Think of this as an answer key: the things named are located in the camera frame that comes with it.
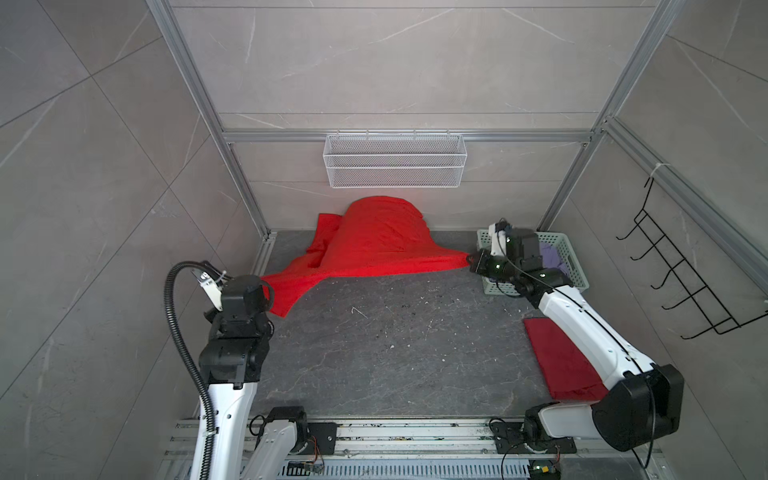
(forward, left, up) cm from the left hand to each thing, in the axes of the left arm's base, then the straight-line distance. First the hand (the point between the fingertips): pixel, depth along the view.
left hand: (226, 287), depth 63 cm
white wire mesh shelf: (+53, -38, -4) cm, 65 cm away
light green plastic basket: (+23, -101, -28) cm, 107 cm away
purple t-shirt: (+31, -98, -32) cm, 108 cm away
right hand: (+14, -58, -10) cm, 60 cm away
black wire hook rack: (-11, -102, +1) cm, 102 cm away
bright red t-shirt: (+26, -33, -12) cm, 43 cm away
